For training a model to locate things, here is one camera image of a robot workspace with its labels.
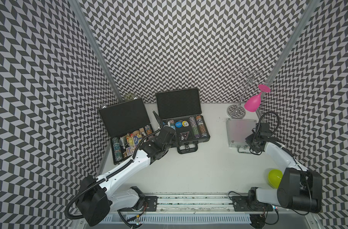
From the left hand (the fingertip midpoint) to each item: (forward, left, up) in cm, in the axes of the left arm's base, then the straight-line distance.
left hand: (174, 138), depth 80 cm
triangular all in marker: (+9, -6, -11) cm, 15 cm away
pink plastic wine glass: (+20, -48, +8) cm, 53 cm away
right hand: (+1, -46, -9) cm, 47 cm away
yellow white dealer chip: (+17, -6, -10) cm, 21 cm away
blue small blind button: (+17, -2, -10) cm, 20 cm away
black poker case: (+15, +33, -6) cm, 37 cm away
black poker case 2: (+28, -3, -8) cm, 29 cm away
